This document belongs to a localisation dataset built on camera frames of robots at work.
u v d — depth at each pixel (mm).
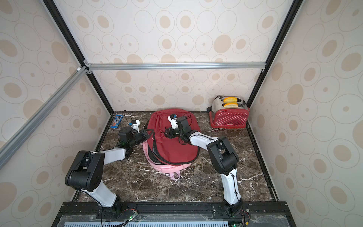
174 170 832
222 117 1000
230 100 1000
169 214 731
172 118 853
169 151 837
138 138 811
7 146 514
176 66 926
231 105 974
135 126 850
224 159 530
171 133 847
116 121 1126
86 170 471
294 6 674
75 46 815
